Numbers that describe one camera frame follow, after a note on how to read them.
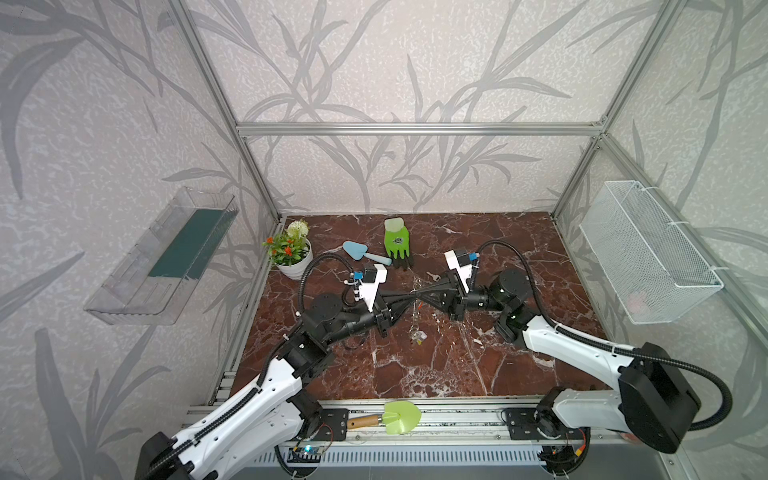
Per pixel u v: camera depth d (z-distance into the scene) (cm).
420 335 68
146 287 63
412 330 65
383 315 57
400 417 74
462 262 60
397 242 111
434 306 64
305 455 72
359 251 109
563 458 72
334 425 72
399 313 62
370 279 57
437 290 63
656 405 41
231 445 43
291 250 91
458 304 60
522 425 73
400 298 62
